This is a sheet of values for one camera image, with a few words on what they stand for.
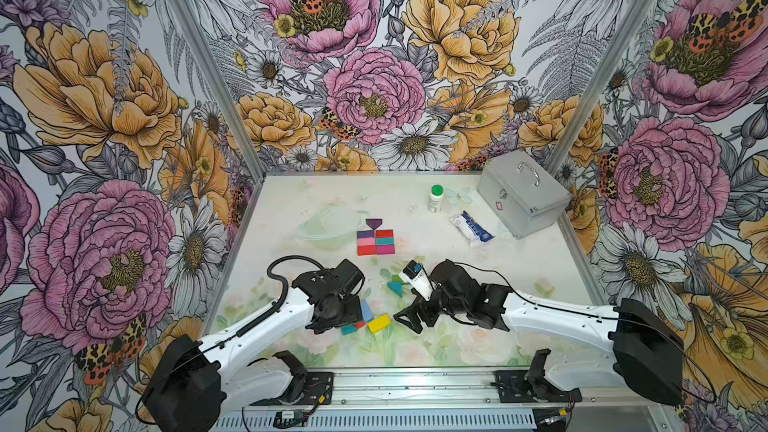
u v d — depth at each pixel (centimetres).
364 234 105
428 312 70
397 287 90
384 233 103
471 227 102
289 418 73
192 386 39
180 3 77
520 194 97
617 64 89
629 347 42
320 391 74
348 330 83
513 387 75
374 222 107
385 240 102
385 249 100
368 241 102
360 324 83
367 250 99
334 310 62
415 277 70
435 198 105
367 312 86
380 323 84
